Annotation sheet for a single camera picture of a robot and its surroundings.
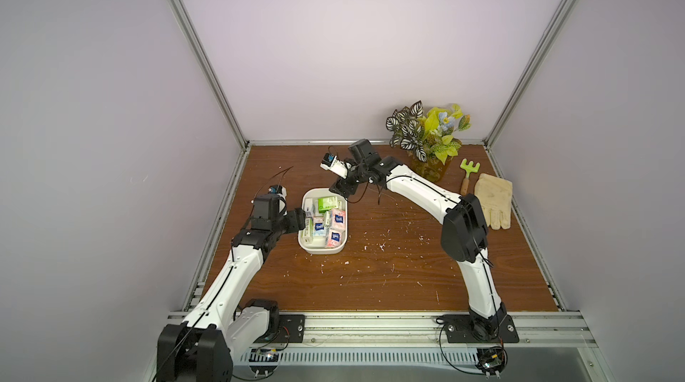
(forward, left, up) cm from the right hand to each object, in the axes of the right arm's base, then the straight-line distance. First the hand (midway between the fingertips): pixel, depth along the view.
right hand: (336, 172), depth 89 cm
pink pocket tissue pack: (-12, -1, -11) cm, 16 cm away
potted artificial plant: (+13, -32, +4) cm, 35 cm away
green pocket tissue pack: (-6, +4, -11) cm, 13 cm away
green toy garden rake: (+17, -55, -17) cm, 60 cm away
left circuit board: (-51, +18, -20) cm, 58 cm away
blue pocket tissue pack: (-15, +6, -14) cm, 21 cm away
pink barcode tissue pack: (-18, 0, -13) cm, 22 cm away
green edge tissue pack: (-17, +9, -12) cm, 23 cm away
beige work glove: (+3, -61, -17) cm, 64 cm away
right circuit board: (-49, -44, -19) cm, 69 cm away
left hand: (-13, +11, -5) cm, 18 cm away
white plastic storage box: (-13, +4, -12) cm, 18 cm away
